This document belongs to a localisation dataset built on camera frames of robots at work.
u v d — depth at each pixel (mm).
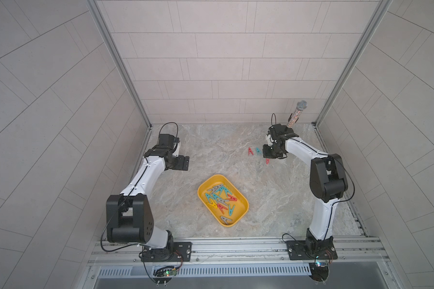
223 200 840
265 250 724
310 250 645
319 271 679
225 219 787
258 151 1011
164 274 654
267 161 944
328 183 518
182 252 715
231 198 846
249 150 1043
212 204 826
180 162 772
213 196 846
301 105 866
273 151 826
